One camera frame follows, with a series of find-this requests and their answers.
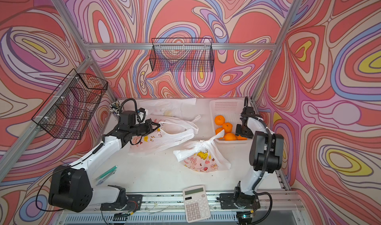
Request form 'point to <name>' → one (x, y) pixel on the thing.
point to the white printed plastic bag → (202, 155)
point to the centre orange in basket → (227, 127)
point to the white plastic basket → (230, 109)
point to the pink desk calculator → (196, 203)
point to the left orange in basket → (218, 130)
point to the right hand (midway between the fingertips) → (244, 138)
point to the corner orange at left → (239, 138)
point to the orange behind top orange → (219, 120)
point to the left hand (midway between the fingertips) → (161, 125)
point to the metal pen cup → (114, 107)
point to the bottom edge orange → (230, 137)
